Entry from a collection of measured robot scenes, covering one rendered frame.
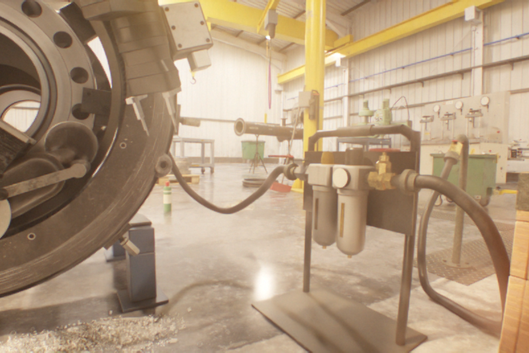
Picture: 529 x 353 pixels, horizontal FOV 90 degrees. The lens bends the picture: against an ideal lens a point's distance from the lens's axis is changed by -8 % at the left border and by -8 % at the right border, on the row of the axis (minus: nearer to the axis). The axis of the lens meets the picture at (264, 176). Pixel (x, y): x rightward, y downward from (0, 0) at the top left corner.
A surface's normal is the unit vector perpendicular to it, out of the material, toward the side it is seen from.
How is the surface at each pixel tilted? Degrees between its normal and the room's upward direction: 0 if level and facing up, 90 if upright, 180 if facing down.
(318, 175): 90
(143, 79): 113
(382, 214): 90
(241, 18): 90
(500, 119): 90
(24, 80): 103
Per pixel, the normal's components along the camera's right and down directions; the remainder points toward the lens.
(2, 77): 0.61, 0.29
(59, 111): 0.56, 0.07
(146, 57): -0.10, 0.59
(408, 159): -0.83, 0.03
